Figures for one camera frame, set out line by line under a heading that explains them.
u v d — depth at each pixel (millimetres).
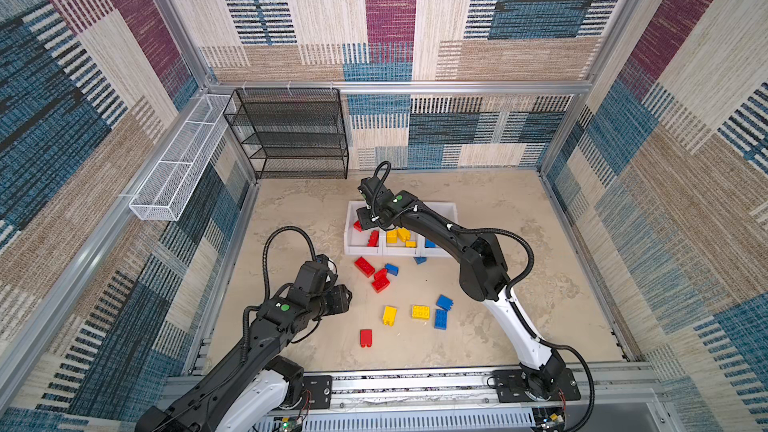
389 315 831
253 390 569
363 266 936
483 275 605
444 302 871
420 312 848
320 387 749
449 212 1026
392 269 928
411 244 972
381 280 915
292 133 1106
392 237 979
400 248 980
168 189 929
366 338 819
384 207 735
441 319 831
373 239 980
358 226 986
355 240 1001
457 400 728
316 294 640
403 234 734
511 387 729
